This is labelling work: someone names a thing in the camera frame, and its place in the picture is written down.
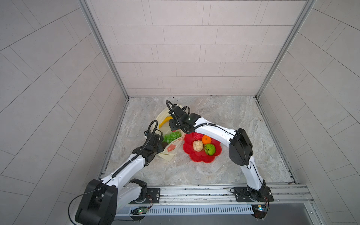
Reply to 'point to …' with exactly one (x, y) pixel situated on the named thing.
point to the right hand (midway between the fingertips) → (172, 123)
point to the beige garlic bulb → (198, 146)
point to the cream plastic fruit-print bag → (163, 115)
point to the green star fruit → (209, 149)
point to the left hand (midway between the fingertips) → (161, 144)
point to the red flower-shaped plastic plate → (200, 156)
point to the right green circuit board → (259, 211)
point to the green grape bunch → (171, 136)
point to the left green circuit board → (139, 210)
